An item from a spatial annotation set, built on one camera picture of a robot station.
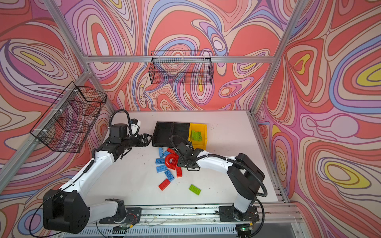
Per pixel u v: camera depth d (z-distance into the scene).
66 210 0.39
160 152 0.95
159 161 0.91
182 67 0.96
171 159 0.91
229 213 0.73
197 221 0.72
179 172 0.87
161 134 1.01
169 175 0.86
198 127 1.03
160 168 0.88
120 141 0.63
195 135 1.01
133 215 0.72
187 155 0.66
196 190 0.82
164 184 0.82
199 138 0.99
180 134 1.06
